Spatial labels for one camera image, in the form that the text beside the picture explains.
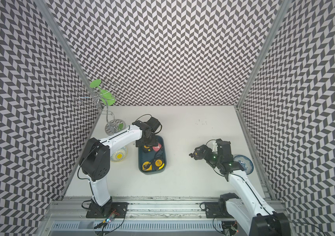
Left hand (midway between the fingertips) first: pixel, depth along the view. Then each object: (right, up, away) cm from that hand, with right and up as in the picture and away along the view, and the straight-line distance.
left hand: (148, 145), depth 90 cm
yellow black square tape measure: (0, -11, -6) cm, 13 cm away
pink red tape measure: (+5, -3, +3) cm, 6 cm away
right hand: (+31, -5, -8) cm, 32 cm away
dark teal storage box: (+3, -8, -3) cm, 9 cm away
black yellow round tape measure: (-1, -3, +1) cm, 3 cm away
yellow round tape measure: (+7, -10, -5) cm, 13 cm away
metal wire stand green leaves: (-28, +29, -1) cm, 40 cm away
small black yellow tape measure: (+31, -6, 0) cm, 31 cm away
